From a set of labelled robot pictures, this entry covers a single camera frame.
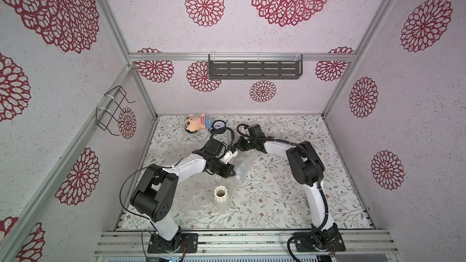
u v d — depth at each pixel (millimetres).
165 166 503
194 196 858
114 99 787
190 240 745
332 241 659
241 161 927
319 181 575
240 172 880
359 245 735
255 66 952
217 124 1130
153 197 457
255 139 851
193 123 1062
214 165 761
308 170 585
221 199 710
